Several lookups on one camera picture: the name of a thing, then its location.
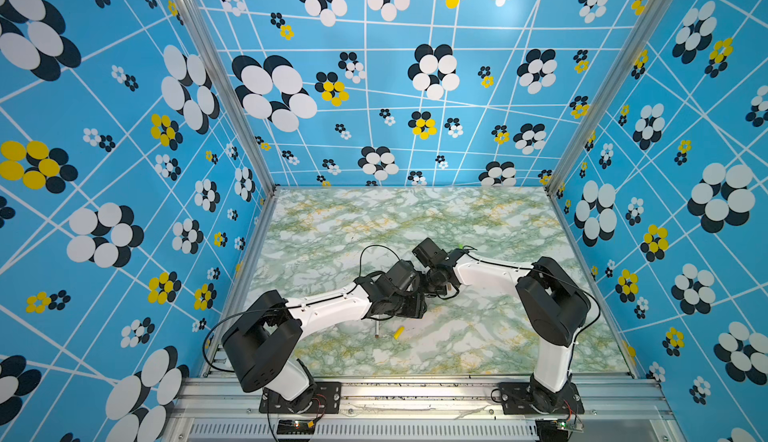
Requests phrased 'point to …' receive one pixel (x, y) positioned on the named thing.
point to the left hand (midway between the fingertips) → (423, 308)
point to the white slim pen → (377, 328)
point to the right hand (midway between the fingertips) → (415, 291)
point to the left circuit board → (296, 426)
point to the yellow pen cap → (399, 332)
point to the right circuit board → (556, 429)
